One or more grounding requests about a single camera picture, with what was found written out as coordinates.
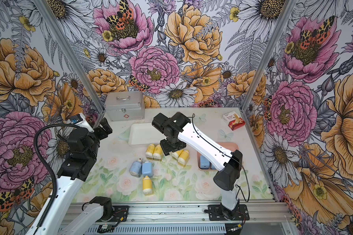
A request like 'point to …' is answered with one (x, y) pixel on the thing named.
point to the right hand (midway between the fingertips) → (174, 153)
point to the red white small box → (233, 120)
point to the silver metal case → (121, 106)
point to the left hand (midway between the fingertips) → (98, 127)
